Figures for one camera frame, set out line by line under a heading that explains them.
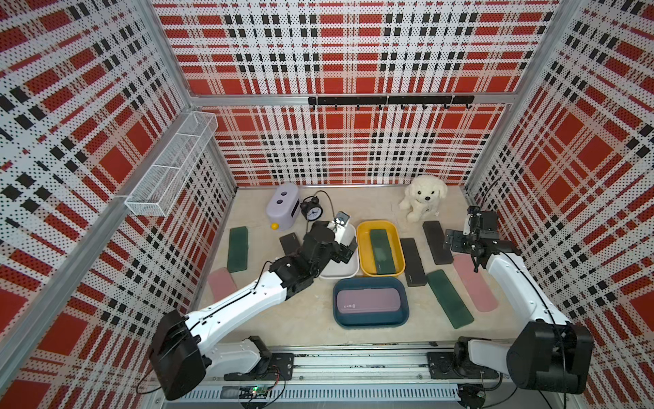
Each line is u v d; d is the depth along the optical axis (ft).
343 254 2.22
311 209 3.44
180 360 1.24
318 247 1.79
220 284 2.95
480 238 2.11
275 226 3.30
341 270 3.03
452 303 2.83
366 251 3.26
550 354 1.30
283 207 3.38
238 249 3.35
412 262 3.06
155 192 2.91
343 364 2.47
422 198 3.15
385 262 3.11
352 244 2.27
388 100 2.90
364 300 2.88
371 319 2.78
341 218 2.08
